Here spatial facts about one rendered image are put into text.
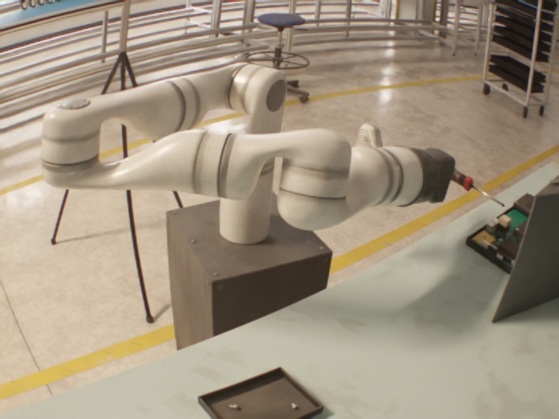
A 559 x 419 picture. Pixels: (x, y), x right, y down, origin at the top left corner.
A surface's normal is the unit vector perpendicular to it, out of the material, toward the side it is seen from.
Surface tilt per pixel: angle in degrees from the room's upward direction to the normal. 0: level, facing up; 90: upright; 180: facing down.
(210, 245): 0
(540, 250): 90
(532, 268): 90
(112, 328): 0
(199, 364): 0
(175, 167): 75
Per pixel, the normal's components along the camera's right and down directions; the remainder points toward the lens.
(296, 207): -0.40, 0.17
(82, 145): 0.71, 0.34
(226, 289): 0.49, 0.50
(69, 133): 0.35, 0.37
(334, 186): 0.54, 0.27
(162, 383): 0.09, -0.85
